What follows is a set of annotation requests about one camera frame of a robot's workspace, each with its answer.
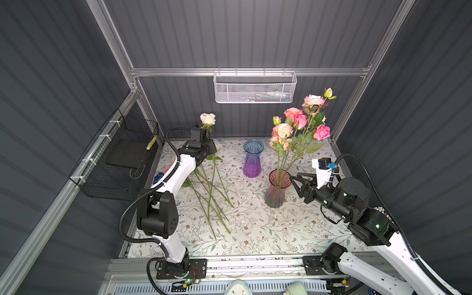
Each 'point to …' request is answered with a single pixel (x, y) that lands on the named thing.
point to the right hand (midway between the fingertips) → (296, 178)
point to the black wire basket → (114, 166)
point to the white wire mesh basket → (251, 87)
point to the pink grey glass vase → (275, 194)
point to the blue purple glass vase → (251, 165)
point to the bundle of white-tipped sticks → (382, 210)
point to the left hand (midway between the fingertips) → (211, 144)
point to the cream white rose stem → (208, 121)
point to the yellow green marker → (151, 142)
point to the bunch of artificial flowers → (207, 184)
